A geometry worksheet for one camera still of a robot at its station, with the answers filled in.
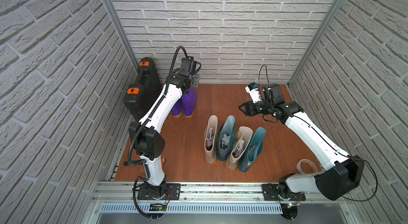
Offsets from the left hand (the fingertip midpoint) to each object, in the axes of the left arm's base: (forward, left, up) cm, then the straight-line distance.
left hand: (195, 75), depth 83 cm
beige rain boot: (-34, -22, -3) cm, 41 cm away
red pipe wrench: (-36, +16, -28) cm, 48 cm away
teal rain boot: (-30, -16, -13) cm, 37 cm away
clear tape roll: (-39, -55, -27) cm, 73 cm away
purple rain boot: (-9, +3, -11) cm, 15 cm away
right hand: (-16, -26, -6) cm, 31 cm away
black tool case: (-13, +28, -3) cm, 31 cm away
